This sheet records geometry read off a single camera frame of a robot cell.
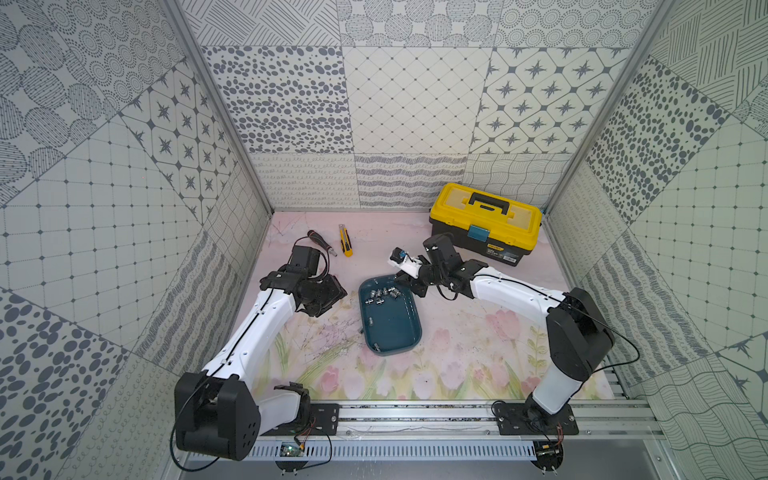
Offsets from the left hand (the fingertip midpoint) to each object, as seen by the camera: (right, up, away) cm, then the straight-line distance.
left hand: (340, 291), depth 82 cm
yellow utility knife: (-3, +14, +29) cm, 32 cm away
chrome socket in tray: (+8, -3, +14) cm, 16 cm away
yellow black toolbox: (+45, +19, +15) cm, 51 cm away
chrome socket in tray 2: (+12, -3, +14) cm, 19 cm away
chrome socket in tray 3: (+15, -3, +14) cm, 21 cm away
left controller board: (-10, -37, -10) cm, 40 cm away
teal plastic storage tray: (+14, -10, +12) cm, 21 cm away
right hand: (+18, +3, +5) cm, 19 cm away
